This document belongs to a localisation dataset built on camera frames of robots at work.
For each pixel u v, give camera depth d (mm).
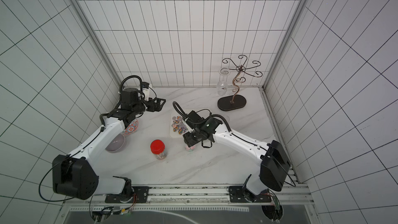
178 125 976
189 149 812
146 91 723
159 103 745
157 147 758
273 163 403
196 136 646
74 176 401
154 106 728
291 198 727
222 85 909
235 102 1067
